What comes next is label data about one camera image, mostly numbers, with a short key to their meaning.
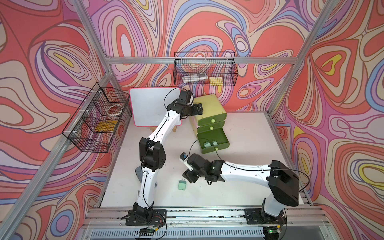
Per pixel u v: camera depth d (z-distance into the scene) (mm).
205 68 959
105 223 719
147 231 706
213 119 907
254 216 736
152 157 565
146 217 646
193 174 704
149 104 1057
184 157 704
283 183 442
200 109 842
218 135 1017
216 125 959
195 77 885
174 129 1078
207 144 986
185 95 725
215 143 967
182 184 826
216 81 911
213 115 907
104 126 717
